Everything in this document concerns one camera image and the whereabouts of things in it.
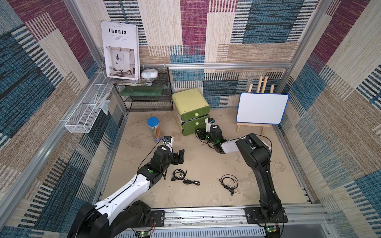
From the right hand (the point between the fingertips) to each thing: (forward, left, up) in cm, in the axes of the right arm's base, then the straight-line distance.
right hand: (196, 128), depth 102 cm
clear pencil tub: (-7, +25, +14) cm, 29 cm away
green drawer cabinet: (+3, +3, +16) cm, 17 cm away
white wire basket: (-14, +53, +29) cm, 62 cm away
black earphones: (-34, -18, -6) cm, 39 cm away
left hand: (-20, +11, +8) cm, 25 cm away
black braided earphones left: (-30, +10, -5) cm, 32 cm away
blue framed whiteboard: (+6, -43, +12) cm, 45 cm away
